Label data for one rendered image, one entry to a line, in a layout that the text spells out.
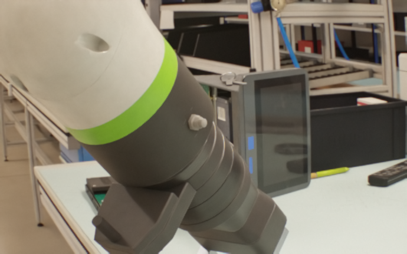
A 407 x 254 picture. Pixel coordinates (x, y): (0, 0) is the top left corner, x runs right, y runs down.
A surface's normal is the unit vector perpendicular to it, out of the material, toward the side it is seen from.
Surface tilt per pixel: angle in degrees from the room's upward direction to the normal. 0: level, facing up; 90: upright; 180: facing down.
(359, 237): 0
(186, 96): 82
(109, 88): 120
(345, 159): 90
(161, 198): 45
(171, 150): 113
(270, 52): 90
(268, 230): 90
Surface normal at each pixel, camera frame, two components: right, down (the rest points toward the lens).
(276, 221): 0.79, 0.06
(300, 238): -0.04, -0.99
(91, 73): 0.46, 0.66
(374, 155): 0.33, 0.13
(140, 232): -0.47, -0.59
